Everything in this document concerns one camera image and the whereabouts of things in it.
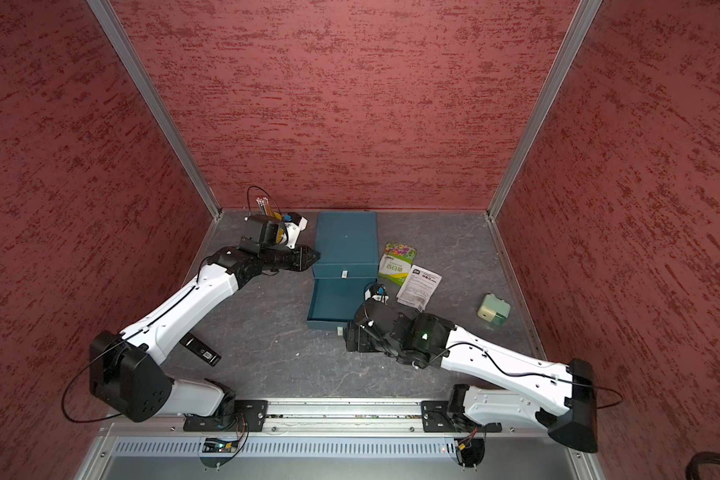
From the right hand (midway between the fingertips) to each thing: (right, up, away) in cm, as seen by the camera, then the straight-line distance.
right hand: (358, 343), depth 70 cm
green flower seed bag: (+12, +17, +34) cm, 40 cm away
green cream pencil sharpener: (+41, +4, +19) cm, 46 cm away
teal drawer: (-8, +7, +14) cm, 18 cm away
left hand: (-12, +18, +10) cm, 24 cm away
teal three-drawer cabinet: (-3, +23, +12) cm, 27 cm away
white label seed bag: (+19, +9, +27) cm, 34 cm away
